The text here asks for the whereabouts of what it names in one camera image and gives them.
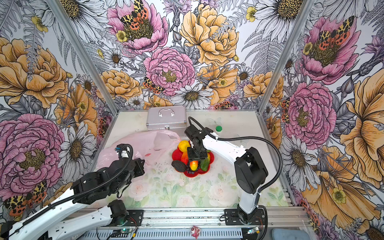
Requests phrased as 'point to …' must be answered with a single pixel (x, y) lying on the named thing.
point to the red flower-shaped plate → (176, 155)
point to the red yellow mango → (194, 165)
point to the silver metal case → (167, 118)
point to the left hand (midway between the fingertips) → (143, 165)
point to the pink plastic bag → (147, 145)
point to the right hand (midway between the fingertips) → (193, 162)
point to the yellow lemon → (183, 145)
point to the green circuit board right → (256, 230)
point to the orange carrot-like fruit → (184, 158)
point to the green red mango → (205, 163)
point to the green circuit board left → (126, 230)
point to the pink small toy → (195, 231)
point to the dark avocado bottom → (179, 166)
